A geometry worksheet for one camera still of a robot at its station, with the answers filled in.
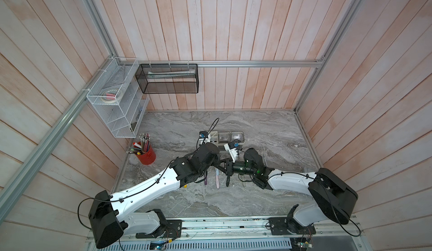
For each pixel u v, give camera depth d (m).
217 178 0.88
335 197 0.44
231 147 0.73
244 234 0.73
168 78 1.04
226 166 0.73
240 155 0.73
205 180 0.88
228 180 0.88
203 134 0.65
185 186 0.70
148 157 0.88
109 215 0.38
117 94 0.78
